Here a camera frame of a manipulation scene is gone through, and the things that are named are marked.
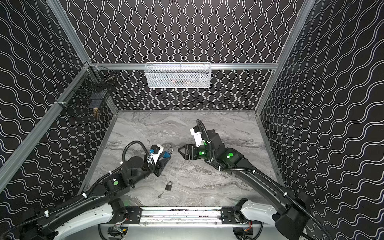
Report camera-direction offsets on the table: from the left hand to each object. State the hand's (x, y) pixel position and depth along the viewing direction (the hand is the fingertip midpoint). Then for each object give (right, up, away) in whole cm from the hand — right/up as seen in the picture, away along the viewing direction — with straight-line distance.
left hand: (169, 156), depth 71 cm
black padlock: (-3, -20, +13) cm, 24 cm away
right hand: (+7, +3, +1) cm, 7 cm away
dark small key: (-7, -24, +11) cm, 27 cm away
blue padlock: (-2, +1, +2) cm, 2 cm away
